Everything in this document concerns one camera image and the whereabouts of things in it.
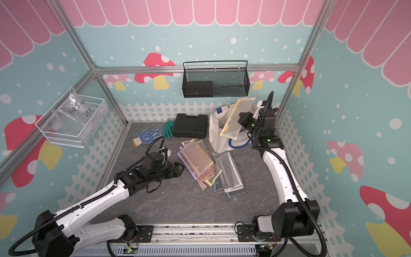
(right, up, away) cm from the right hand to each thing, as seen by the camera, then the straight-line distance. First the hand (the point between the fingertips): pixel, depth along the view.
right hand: (240, 112), depth 76 cm
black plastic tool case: (-29, -4, +43) cm, 52 cm away
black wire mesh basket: (-11, +20, +17) cm, 28 cm away
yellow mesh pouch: (-3, -6, +4) cm, 8 cm away
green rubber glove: (-44, -6, +38) cm, 58 cm away
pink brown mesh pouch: (-16, -33, +14) cm, 39 cm away
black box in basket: (-22, +18, +21) cm, 36 cm away
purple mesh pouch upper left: (-24, -26, +20) cm, 40 cm away
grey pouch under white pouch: (-1, -43, +10) cm, 44 cm away
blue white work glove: (-59, -11, +37) cm, 70 cm away
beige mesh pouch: (-21, -16, +29) cm, 39 cm away
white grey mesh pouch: (-4, -35, +12) cm, 37 cm away
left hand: (-30, -28, +3) cm, 41 cm away
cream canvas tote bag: (-8, -16, +24) cm, 29 cm away
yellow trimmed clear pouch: (-10, -31, +16) cm, 37 cm away
